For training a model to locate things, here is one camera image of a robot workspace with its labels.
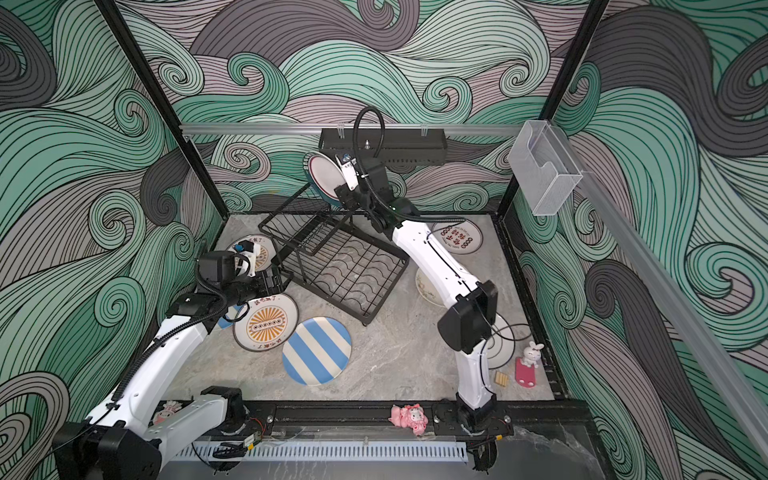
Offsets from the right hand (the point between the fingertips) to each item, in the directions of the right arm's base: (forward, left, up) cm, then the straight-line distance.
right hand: (353, 177), depth 78 cm
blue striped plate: (-34, +11, -37) cm, 51 cm away
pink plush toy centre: (-50, -15, -33) cm, 62 cm away
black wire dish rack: (-3, +6, -36) cm, 36 cm away
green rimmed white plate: (+5, +9, -3) cm, 11 cm away
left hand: (-20, +19, -17) cm, 33 cm away
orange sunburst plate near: (-26, +27, -36) cm, 52 cm away
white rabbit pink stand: (-38, -47, -35) cm, 70 cm away
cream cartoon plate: (-14, -23, -36) cm, 44 cm away
